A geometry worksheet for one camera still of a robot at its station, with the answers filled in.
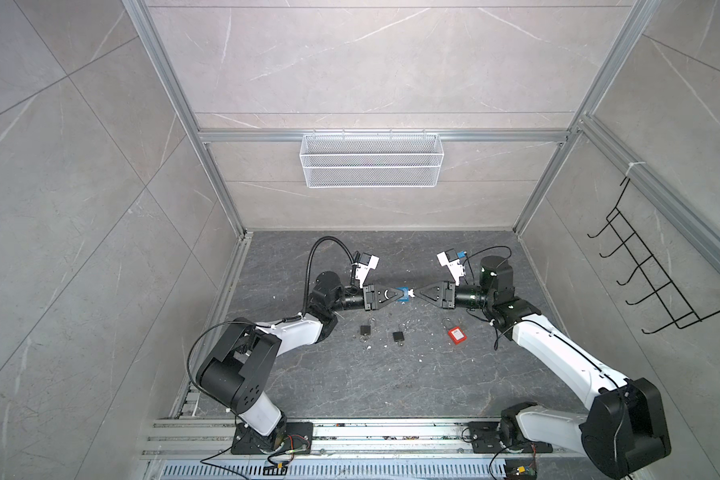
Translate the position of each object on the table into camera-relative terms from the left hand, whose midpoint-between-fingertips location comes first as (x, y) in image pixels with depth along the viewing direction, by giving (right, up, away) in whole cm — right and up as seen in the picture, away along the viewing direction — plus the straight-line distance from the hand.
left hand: (402, 293), depth 73 cm
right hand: (+4, 0, +1) cm, 4 cm away
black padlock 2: (+1, -16, +17) cm, 23 cm away
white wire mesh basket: (-7, +42, +28) cm, 51 cm away
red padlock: (+19, -15, +17) cm, 30 cm away
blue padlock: (+1, -1, 0) cm, 1 cm away
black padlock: (-9, -14, +20) cm, 26 cm away
